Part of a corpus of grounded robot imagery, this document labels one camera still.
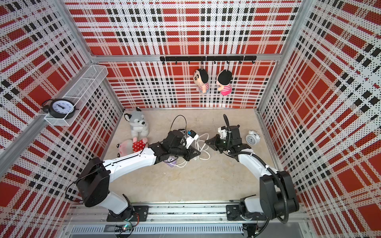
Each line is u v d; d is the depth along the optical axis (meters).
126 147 0.93
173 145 0.64
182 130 1.05
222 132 0.81
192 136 0.72
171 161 0.71
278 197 0.42
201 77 0.91
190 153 0.69
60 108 0.64
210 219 0.73
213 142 0.74
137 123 0.93
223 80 0.96
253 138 0.95
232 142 0.67
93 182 0.43
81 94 0.71
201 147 0.82
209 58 0.89
